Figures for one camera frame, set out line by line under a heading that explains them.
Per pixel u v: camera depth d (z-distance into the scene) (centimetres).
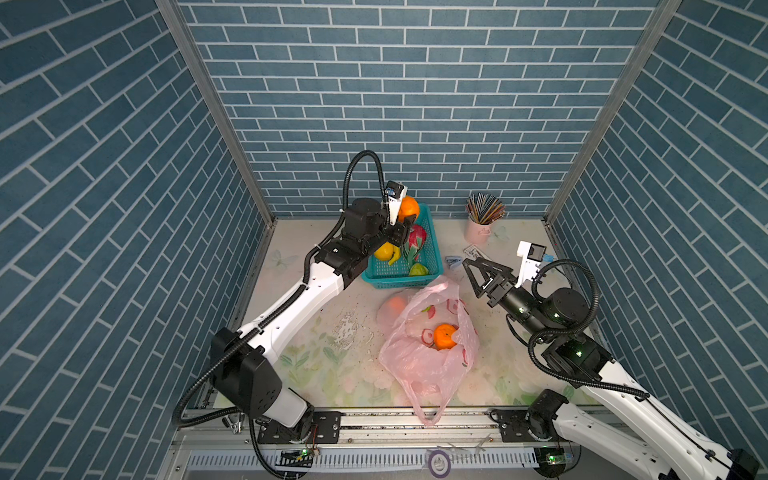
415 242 105
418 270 98
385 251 104
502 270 63
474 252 109
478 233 108
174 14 69
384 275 96
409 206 71
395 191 62
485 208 108
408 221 67
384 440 74
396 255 106
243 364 40
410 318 73
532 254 55
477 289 56
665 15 71
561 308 47
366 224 55
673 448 42
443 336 85
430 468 68
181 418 37
